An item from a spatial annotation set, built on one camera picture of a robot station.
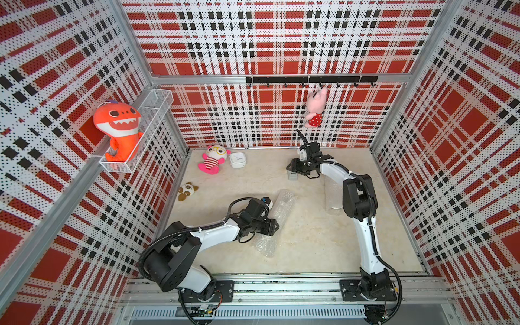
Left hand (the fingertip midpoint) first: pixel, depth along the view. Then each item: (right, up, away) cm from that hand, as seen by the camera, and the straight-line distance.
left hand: (275, 225), depth 88 cm
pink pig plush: (+19, +54, +5) cm, 58 cm away
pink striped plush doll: (-33, +33, +23) cm, 51 cm away
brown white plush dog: (-44, +14, +11) cm, 47 cm away
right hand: (+9, +26, +17) cm, 32 cm away
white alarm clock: (-21, +30, +23) cm, 43 cm away
